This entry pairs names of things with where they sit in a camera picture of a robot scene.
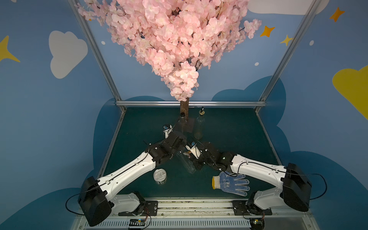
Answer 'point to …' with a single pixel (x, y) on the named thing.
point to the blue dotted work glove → (228, 181)
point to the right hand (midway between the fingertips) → (193, 156)
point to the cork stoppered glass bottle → (185, 157)
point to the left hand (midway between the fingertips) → (180, 138)
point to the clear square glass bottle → (199, 125)
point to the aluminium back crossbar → (132, 103)
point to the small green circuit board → (137, 222)
